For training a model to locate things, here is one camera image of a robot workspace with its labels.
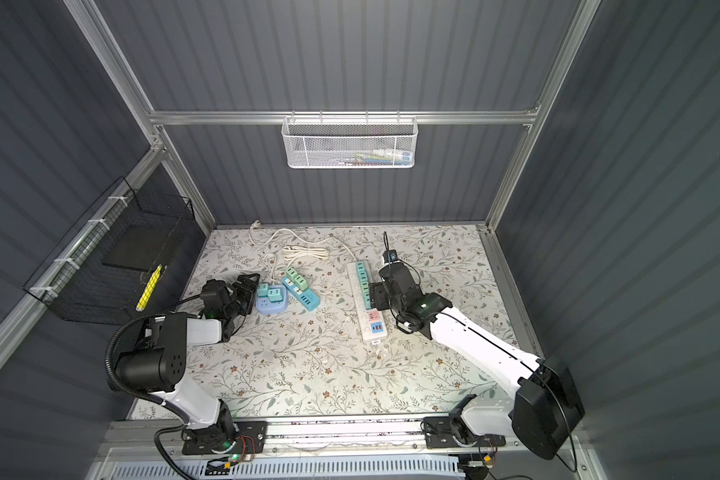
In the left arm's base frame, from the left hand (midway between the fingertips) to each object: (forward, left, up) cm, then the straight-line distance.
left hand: (257, 281), depth 96 cm
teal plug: (+4, -34, +1) cm, 34 cm away
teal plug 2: (0, -34, +1) cm, 34 cm away
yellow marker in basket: (-15, +17, +20) cm, 31 cm away
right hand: (-11, -40, +10) cm, 43 cm away
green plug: (-5, -35, +1) cm, 35 cm away
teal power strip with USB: (-5, -16, -4) cm, 18 cm away
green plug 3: (-1, -14, 0) cm, 14 cm away
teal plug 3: (-9, -35, 0) cm, 36 cm away
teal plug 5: (-5, -6, -1) cm, 8 cm away
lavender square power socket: (-6, -2, -5) cm, 8 cm away
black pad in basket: (-3, +23, +22) cm, 32 cm away
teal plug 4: (-4, -2, 0) cm, 4 cm away
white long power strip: (-15, -36, -4) cm, 39 cm away
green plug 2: (+3, -10, 0) cm, 11 cm away
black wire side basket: (-17, +30, +25) cm, 42 cm away
